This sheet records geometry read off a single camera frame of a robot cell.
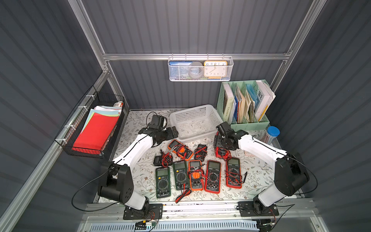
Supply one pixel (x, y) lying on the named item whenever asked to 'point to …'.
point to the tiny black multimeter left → (164, 160)
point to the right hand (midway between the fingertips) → (223, 142)
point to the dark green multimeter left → (163, 183)
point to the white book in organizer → (265, 96)
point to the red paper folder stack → (95, 134)
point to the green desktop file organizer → (243, 104)
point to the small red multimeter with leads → (222, 153)
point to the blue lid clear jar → (272, 132)
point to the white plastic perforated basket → (195, 122)
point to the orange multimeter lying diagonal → (184, 152)
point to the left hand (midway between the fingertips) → (170, 133)
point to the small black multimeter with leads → (200, 152)
